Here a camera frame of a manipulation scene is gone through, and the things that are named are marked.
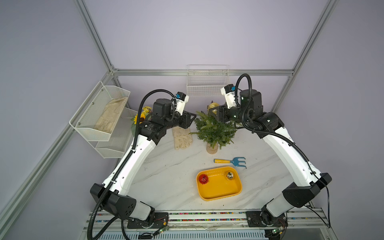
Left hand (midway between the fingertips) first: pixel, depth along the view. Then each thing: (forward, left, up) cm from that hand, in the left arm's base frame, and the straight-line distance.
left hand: (191, 117), depth 70 cm
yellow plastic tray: (-18, -14, -37) cm, 44 cm away
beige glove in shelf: (+2, +45, -6) cm, 45 cm away
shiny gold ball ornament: (-16, -22, -32) cm, 42 cm away
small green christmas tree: (0, -13, -13) cm, 19 cm away
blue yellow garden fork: (-5, -27, -35) cm, 45 cm away
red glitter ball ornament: (-18, -6, -31) cm, 36 cm away
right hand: (0, -11, +3) cm, 11 cm away
